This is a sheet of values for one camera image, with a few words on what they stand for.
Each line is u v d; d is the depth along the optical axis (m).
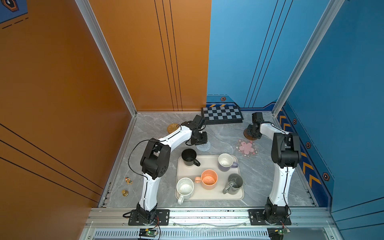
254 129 0.84
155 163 0.53
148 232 0.71
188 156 0.91
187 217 0.76
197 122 0.77
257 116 0.87
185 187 0.82
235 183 0.81
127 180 0.85
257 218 0.72
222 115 1.13
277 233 0.70
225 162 0.91
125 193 0.80
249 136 1.00
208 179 0.85
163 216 0.74
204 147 0.99
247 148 1.00
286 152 0.58
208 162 0.92
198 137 0.81
